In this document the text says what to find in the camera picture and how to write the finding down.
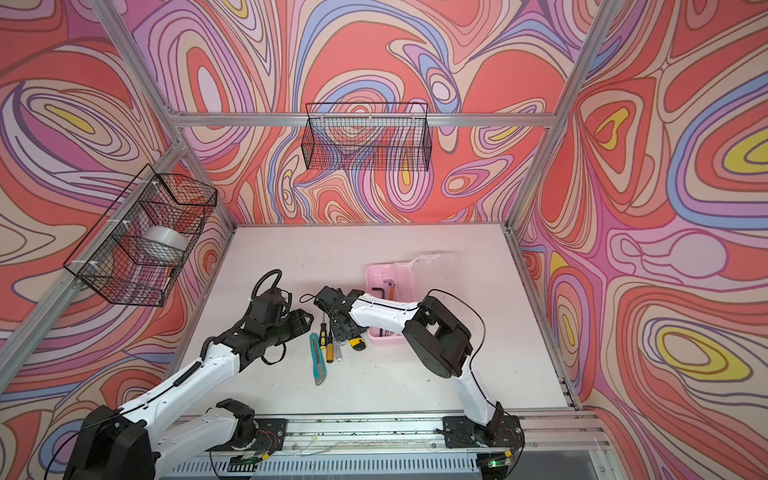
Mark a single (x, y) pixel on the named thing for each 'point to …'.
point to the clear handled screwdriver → (338, 351)
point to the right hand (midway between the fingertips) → (352, 335)
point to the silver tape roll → (165, 235)
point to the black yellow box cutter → (358, 344)
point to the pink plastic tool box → (401, 273)
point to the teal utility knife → (318, 364)
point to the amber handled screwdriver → (330, 349)
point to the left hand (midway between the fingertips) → (312, 317)
